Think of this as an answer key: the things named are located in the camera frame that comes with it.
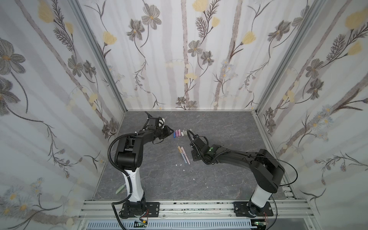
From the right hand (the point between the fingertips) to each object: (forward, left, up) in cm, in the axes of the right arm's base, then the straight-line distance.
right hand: (192, 149), depth 88 cm
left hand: (+17, +15, -2) cm, 23 cm away
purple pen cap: (+16, +11, -8) cm, 22 cm away
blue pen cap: (+15, +12, -8) cm, 21 cm away
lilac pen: (-2, +3, -7) cm, 8 cm away
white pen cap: (+16, +6, -9) cm, 19 cm away
